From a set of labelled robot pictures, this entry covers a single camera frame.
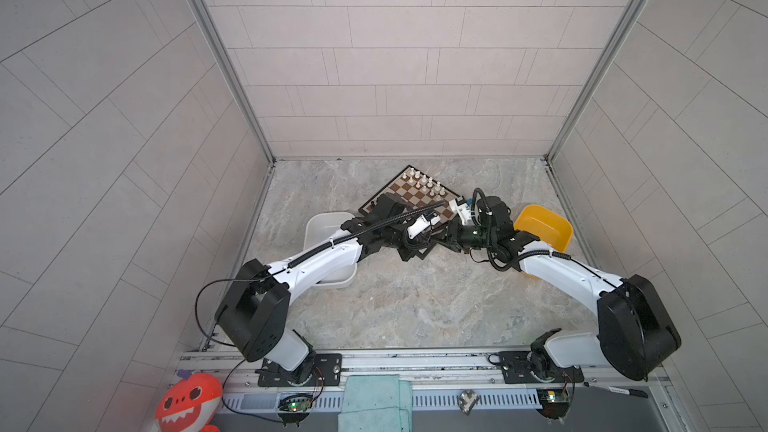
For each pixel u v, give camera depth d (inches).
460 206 30.4
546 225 37.9
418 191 41.4
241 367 28.1
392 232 26.7
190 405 23.5
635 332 15.9
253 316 16.3
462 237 28.3
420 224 27.2
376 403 26.3
